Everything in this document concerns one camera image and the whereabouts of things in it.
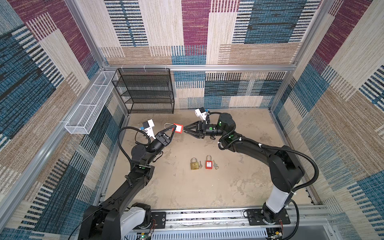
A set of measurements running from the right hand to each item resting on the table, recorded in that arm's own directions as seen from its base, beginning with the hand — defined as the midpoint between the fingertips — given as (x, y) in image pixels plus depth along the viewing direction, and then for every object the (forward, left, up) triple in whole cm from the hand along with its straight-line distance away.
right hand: (184, 133), depth 71 cm
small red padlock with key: (0, +2, +3) cm, 4 cm away
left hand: (0, +3, +5) cm, 6 cm away
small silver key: (-3, -8, -30) cm, 31 cm away
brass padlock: (-3, -4, -28) cm, 29 cm away
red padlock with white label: (-2, -13, -29) cm, 31 cm away
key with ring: (-3, -17, -30) cm, 35 cm away
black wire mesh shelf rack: (+48, +29, -12) cm, 58 cm away
